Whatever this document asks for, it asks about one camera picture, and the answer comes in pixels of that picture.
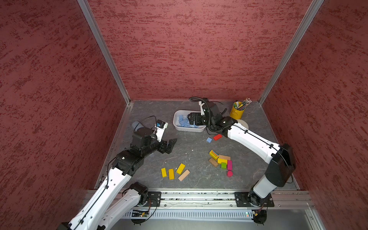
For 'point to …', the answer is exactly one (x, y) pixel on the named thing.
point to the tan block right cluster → (224, 157)
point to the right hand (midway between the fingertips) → (194, 119)
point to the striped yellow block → (213, 154)
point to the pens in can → (239, 106)
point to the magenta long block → (229, 165)
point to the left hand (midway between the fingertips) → (167, 139)
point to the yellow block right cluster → (220, 160)
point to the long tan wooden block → (184, 175)
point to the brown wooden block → (213, 162)
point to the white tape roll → (244, 123)
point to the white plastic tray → (181, 122)
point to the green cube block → (224, 166)
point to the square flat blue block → (209, 140)
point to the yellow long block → (180, 168)
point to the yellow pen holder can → (237, 110)
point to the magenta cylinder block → (229, 174)
